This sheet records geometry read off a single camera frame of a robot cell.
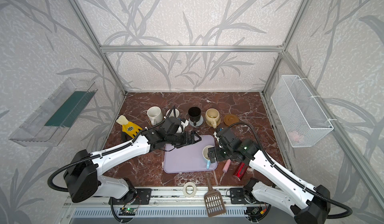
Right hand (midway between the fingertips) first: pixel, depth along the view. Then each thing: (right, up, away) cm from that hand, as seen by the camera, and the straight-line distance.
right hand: (215, 148), depth 76 cm
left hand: (-9, +5, +1) cm, 10 cm away
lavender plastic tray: (-15, -9, +11) cm, 20 cm away
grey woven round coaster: (-9, +10, +25) cm, 28 cm away
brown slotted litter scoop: (-1, -25, -3) cm, 25 cm away
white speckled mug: (-39, +15, +26) cm, 49 cm away
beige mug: (0, +15, +25) cm, 29 cm away
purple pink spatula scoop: (+6, -12, +5) cm, 15 cm away
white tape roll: (-11, -22, -1) cm, 25 cm away
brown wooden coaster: (+13, +12, +28) cm, 34 cm away
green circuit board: (-43, -29, -5) cm, 52 cm away
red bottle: (+14, -13, +3) cm, 19 cm away
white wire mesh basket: (+35, +15, -15) cm, 41 cm away
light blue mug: (-5, -4, +2) cm, 7 cm away
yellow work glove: (-56, +8, +21) cm, 60 cm away
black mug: (-12, +16, +24) cm, 31 cm away
